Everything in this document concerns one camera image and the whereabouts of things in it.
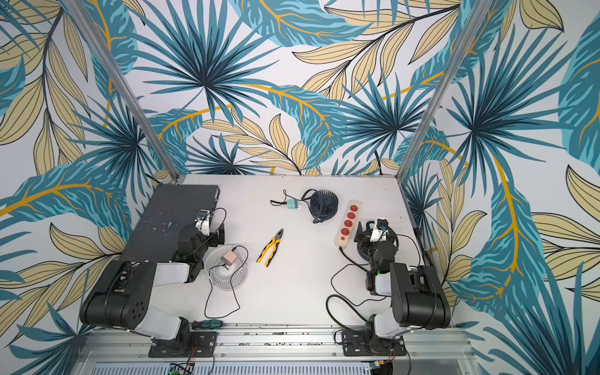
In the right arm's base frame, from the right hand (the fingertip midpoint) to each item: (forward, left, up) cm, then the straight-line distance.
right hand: (359, 222), depth 89 cm
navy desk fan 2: (-9, 0, 0) cm, 9 cm away
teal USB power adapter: (+17, +26, -10) cm, 32 cm away
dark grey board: (+18, +80, -10) cm, 82 cm away
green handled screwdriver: (-31, +52, -9) cm, 62 cm away
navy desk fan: (+12, +12, -4) cm, 17 cm away
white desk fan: (-14, +49, -5) cm, 51 cm away
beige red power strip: (+6, +1, -10) cm, 12 cm away
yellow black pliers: (-2, +33, -10) cm, 34 cm away
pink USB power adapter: (-12, +48, -3) cm, 49 cm away
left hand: (+3, +58, -4) cm, 58 cm away
